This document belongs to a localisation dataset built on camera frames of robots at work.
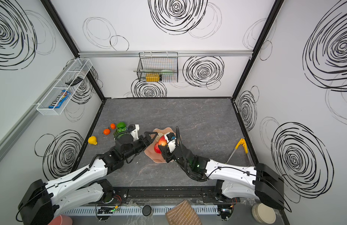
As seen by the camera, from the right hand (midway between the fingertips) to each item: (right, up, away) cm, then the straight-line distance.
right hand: (162, 143), depth 73 cm
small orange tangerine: (-42, +3, +25) cm, 48 cm away
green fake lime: (-32, +7, +26) cm, 42 cm away
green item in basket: (0, +43, +16) cm, 46 cm away
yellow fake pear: (-48, -2, +18) cm, 51 cm away
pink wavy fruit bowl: (-9, -8, +13) cm, 18 cm away
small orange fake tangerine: (-38, +6, +25) cm, 46 cm away
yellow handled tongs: (+52, -3, +18) cm, 55 cm away
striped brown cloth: (+11, -33, -5) cm, 35 cm away
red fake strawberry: (+1, +2, -3) cm, 3 cm away
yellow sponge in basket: (-7, +39, +14) cm, 42 cm away
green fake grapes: (-31, +4, +21) cm, 38 cm away
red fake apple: (-4, -6, +11) cm, 13 cm away
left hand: (-3, +3, +2) cm, 5 cm away
